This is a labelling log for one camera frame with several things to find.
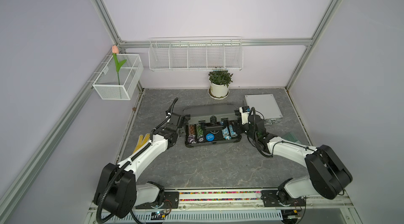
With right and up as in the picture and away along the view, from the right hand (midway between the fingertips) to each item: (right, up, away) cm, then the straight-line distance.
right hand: (234, 119), depth 89 cm
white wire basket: (-62, +22, -6) cm, 66 cm away
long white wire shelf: (-26, +41, +13) cm, 50 cm away
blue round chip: (-14, -11, +3) cm, 18 cm away
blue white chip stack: (-4, -9, +3) cm, 10 cm away
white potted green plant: (-7, +24, +13) cm, 28 cm away
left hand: (-31, -6, -3) cm, 32 cm away
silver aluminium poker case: (+25, +8, +17) cm, 31 cm away
